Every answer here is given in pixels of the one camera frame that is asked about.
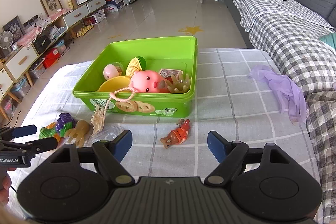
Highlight brown orange toy figure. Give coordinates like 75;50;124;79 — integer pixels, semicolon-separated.
160;118;191;149

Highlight clear plastic container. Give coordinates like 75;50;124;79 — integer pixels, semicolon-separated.
91;126;124;144

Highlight person's left hand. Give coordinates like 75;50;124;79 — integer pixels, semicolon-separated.
0;174;13;205

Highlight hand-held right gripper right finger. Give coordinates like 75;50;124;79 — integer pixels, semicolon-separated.
204;131;288;186

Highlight grey checked tablecloth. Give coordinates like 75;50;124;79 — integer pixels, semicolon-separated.
7;48;323;214

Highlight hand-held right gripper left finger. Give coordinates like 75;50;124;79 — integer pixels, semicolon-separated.
50;130;135;186

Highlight clear storage bin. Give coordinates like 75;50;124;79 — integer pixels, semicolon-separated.
28;61;46;79

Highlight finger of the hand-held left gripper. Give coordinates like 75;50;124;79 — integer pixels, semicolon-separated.
0;124;37;142
0;137;58;159

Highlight white wooden media cabinet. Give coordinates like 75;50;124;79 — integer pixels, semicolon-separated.
0;0;107;119

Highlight pink pig toy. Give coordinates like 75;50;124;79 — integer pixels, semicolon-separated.
130;70;168;94

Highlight pink lace cloth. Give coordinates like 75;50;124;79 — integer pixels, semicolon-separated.
17;10;74;47

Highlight white red box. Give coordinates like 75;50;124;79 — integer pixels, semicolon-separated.
83;9;106;26

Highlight purple toy grapes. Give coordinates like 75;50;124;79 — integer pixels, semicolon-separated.
56;113;74;138

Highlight red plastic storage box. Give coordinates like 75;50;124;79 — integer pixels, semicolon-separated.
42;48;60;69

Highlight tan rubber hand toy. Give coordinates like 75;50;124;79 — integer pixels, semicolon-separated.
64;120;91;148
167;73;191;94

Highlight purple glove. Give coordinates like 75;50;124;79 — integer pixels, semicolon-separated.
248;65;307;123

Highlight row of yellow toys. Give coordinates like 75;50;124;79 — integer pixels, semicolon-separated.
71;25;94;38

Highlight white blue carton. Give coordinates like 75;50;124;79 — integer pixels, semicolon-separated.
104;0;126;13

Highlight pink egg toy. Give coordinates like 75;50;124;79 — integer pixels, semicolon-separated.
103;62;125;81

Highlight yellow toy corn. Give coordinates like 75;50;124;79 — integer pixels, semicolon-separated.
125;56;147;78

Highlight orange toy pumpkin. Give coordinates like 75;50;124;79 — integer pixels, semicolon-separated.
39;122;65;144

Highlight teal printed pillow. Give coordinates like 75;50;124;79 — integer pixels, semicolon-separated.
320;32;336;50

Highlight small white desk fan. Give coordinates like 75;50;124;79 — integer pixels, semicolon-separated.
0;30;15;54

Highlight yellow star floor sticker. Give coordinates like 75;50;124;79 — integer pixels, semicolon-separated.
178;25;204;35

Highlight dark framed picture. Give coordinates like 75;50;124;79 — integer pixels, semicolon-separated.
2;15;25;38

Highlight grey white checked blanket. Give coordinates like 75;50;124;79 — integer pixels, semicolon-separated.
223;0;336;224

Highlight green plastic box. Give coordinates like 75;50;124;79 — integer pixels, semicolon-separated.
72;35;198;119

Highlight beige spiky coral toy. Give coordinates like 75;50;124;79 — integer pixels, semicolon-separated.
91;103;109;136

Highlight black electronic box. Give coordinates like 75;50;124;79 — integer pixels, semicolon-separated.
33;34;51;54

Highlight framed cartoon picture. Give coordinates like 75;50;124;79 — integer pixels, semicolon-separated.
39;0;63;17

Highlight yellow toy plate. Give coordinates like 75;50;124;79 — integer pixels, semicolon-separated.
98;76;132;93

